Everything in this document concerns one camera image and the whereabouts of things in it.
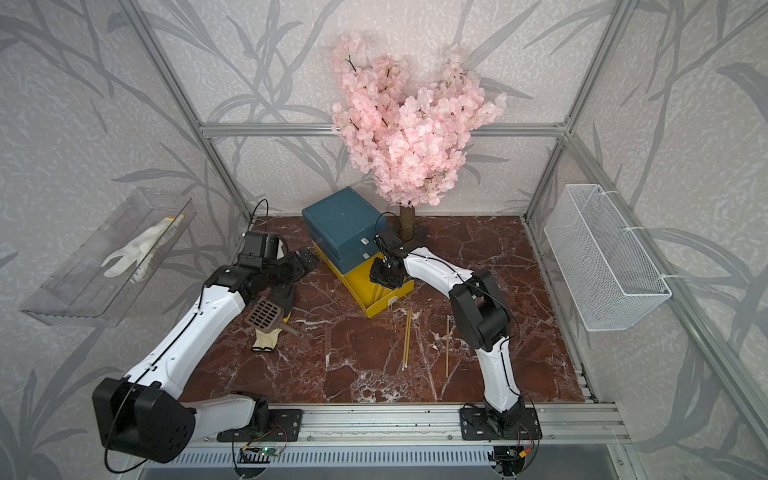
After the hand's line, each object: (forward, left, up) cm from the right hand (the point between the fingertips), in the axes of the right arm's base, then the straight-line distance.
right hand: (373, 278), depth 94 cm
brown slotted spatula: (-11, +32, -3) cm, 34 cm away
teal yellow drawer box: (+8, +8, +15) cm, 19 cm away
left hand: (-5, +15, +13) cm, 21 cm away
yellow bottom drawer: (-2, 0, -8) cm, 8 cm away
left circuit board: (-44, +23, -6) cm, 50 cm away
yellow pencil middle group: (-17, -11, -7) cm, 21 cm away
